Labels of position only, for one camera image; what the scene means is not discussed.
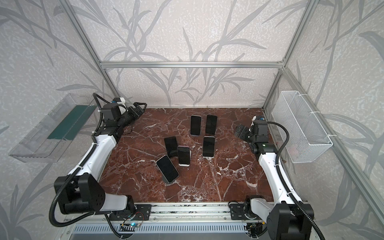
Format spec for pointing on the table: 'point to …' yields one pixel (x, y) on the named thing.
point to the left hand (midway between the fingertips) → (144, 103)
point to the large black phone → (167, 168)
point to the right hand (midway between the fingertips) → (242, 125)
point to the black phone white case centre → (184, 155)
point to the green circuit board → (128, 227)
